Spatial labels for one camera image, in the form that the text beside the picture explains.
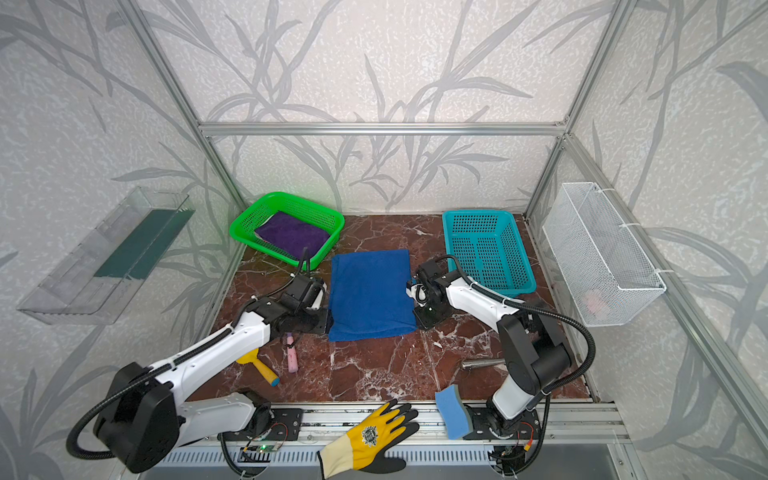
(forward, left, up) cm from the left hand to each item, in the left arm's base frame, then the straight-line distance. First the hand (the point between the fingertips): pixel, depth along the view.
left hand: (332, 313), depth 85 cm
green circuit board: (-32, +12, -7) cm, 35 cm away
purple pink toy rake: (-13, +10, -6) cm, 17 cm away
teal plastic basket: (+31, -53, -9) cm, 62 cm away
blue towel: (+11, -10, -9) cm, 17 cm away
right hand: (+2, -27, -4) cm, 27 cm away
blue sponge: (-24, -34, -3) cm, 42 cm away
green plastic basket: (+40, +37, -3) cm, 55 cm away
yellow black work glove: (-32, -13, -5) cm, 35 cm away
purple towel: (+36, +22, -8) cm, 43 cm away
